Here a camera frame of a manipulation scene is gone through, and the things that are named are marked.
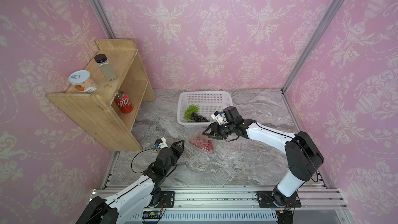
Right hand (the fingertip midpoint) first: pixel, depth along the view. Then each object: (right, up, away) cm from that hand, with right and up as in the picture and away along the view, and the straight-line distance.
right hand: (206, 135), depth 82 cm
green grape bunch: (-9, +13, +24) cm, 29 cm away
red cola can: (-40, +17, -7) cm, 44 cm away
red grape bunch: (-2, -5, +6) cm, 8 cm away
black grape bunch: (-5, +7, +18) cm, 20 cm away
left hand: (-11, -5, +3) cm, 12 cm away
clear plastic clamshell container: (-5, -1, +11) cm, 12 cm away
